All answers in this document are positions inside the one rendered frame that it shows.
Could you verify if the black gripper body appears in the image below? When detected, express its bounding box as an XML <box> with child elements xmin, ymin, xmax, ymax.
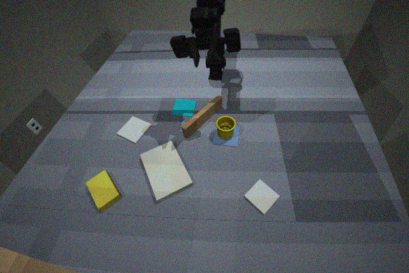
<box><xmin>170</xmin><ymin>23</ymin><xmax>241</xmax><ymax>58</ymax></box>

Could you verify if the olive-yellow cup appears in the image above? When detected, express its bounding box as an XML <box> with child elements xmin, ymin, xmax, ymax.
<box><xmin>216</xmin><ymin>116</ymin><xmax>236</xmax><ymax>140</ymax></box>

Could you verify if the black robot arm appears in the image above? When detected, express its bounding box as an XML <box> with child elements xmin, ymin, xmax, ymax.
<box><xmin>190</xmin><ymin>0</ymin><xmax>226</xmax><ymax>81</ymax></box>

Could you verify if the yellow flat block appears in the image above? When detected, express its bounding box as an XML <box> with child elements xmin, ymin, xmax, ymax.
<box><xmin>86</xmin><ymin>170</ymin><xmax>122</xmax><ymax>212</ymax></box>

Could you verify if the tan wooden bar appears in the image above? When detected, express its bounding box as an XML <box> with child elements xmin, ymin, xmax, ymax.
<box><xmin>181</xmin><ymin>95</ymin><xmax>222</xmax><ymax>139</ymax></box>

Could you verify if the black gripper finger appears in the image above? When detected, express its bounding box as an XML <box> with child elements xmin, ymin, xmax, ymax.
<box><xmin>206</xmin><ymin>36</ymin><xmax>225</xmax><ymax>66</ymax></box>
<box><xmin>184</xmin><ymin>39</ymin><xmax>200</xmax><ymax>67</ymax></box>

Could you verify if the pale grey flat rectangular pad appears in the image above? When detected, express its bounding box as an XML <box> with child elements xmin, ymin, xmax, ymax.
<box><xmin>140</xmin><ymin>141</ymin><xmax>193</xmax><ymax>203</ymax></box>

